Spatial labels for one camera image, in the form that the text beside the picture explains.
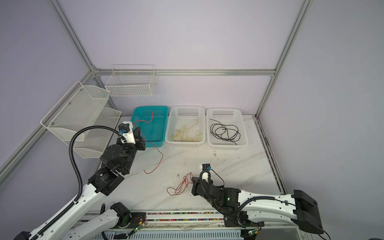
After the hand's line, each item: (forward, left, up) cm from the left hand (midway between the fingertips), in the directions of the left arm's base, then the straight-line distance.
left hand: (138, 128), depth 66 cm
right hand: (-15, -23, -23) cm, 36 cm away
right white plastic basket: (+39, -50, -30) cm, 70 cm away
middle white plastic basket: (+41, -13, -32) cm, 54 cm away
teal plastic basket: (+35, +7, -35) cm, 50 cm away
